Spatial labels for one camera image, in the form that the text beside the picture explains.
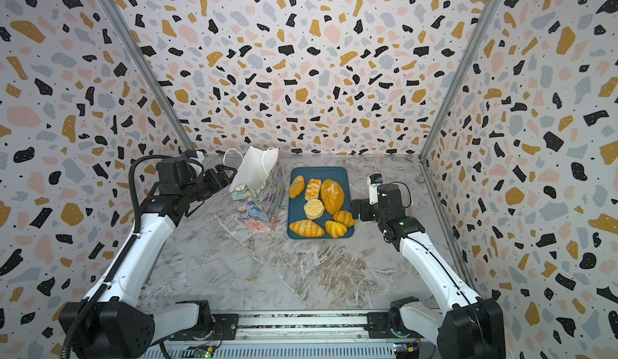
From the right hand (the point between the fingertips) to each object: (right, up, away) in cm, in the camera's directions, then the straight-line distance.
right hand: (360, 196), depth 82 cm
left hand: (-43, +9, -6) cm, 44 cm away
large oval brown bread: (-9, -1, +18) cm, 20 cm away
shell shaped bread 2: (-8, -13, +8) cm, 17 cm away
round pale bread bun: (-17, -6, +15) cm, 23 cm away
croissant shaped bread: (-19, -13, +10) cm, 25 cm away
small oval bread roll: (-24, +2, +24) cm, 34 cm away
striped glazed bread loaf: (-18, +1, +21) cm, 28 cm away
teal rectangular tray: (-25, -8, +18) cm, 31 cm away
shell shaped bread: (-5, -10, +12) cm, 16 cm away
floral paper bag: (-34, +3, -6) cm, 34 cm away
